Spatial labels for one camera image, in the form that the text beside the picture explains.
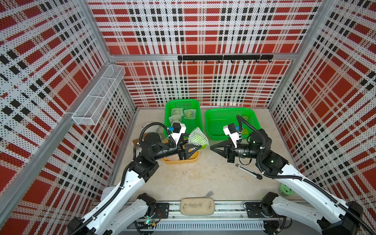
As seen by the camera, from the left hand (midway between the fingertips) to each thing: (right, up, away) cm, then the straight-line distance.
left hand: (199, 140), depth 63 cm
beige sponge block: (-1, -34, +9) cm, 35 cm away
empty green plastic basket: (-8, +16, +47) cm, 50 cm away
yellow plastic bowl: (-10, -7, -6) cm, 13 cm away
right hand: (+6, -3, -1) cm, 7 cm away
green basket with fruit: (+13, +11, +40) cm, 44 cm away
